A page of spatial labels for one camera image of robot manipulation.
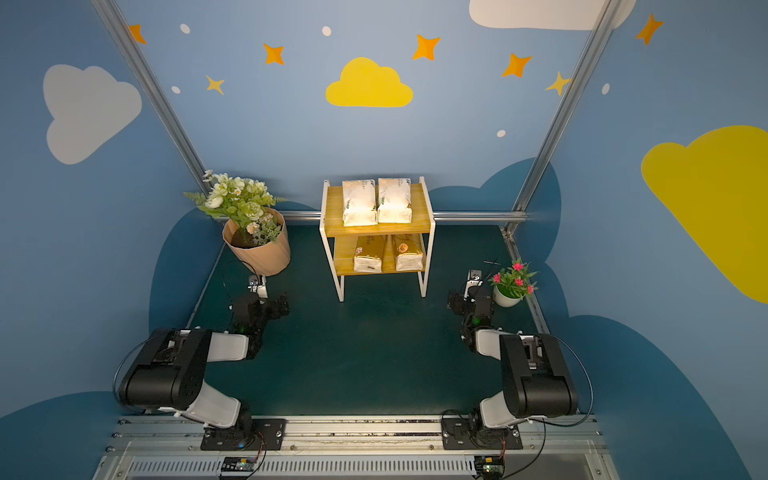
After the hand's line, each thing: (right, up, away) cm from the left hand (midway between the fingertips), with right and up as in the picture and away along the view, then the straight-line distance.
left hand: (269, 290), depth 95 cm
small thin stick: (+78, +9, +17) cm, 80 cm away
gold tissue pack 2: (+44, +12, -11) cm, 47 cm away
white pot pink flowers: (+77, +2, -4) cm, 77 cm away
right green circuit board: (+64, -41, -22) cm, 79 cm away
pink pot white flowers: (-5, +19, +1) cm, 20 cm away
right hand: (+66, +1, 0) cm, 66 cm away
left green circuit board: (+2, -40, -23) cm, 46 cm away
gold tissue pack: (+33, +12, -13) cm, 37 cm away
